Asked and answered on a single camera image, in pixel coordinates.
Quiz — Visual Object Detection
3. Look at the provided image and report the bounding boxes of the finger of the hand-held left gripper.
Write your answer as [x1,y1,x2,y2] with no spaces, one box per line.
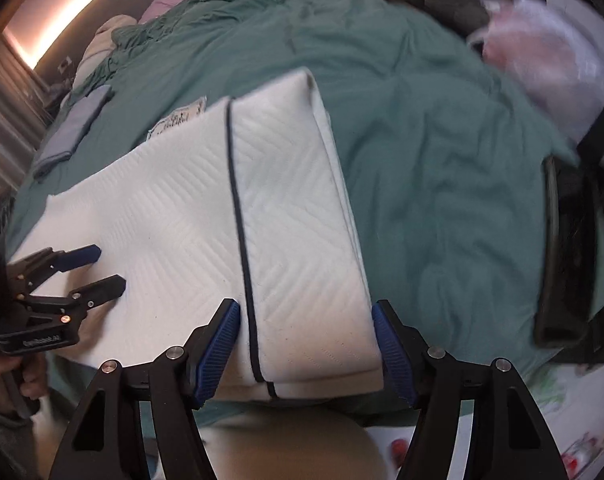
[6,244,101,287]
[16,274,127,323]

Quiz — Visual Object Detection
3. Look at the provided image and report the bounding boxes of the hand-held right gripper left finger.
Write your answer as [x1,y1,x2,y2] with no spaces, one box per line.
[49,298,243,480]

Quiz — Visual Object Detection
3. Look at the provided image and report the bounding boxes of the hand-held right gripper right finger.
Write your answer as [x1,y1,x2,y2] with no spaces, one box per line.
[371,299,568,480]

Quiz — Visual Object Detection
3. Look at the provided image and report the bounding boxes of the cream herringbone pants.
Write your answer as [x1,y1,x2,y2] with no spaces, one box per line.
[6,67,385,403]

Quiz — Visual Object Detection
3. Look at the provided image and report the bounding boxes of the person's left forearm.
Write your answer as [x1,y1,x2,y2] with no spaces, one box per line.
[0,407,37,480]

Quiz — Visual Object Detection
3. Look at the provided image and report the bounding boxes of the person's cream-clad legs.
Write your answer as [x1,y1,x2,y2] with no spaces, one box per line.
[202,400,387,480]

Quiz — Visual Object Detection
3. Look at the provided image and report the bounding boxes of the folded grey garment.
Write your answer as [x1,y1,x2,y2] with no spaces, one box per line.
[32,85,115,178]

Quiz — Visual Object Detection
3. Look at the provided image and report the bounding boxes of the beige curtain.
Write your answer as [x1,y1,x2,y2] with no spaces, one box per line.
[0,35,50,196]

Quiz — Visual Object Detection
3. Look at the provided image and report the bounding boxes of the white goose plush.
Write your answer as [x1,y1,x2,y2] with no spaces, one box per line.
[74,35,115,93]

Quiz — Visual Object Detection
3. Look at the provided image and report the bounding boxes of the green duvet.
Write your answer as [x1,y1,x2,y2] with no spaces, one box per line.
[6,0,604,426]

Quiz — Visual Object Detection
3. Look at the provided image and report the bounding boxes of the pink plastic bag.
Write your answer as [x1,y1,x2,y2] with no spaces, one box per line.
[469,0,604,143]

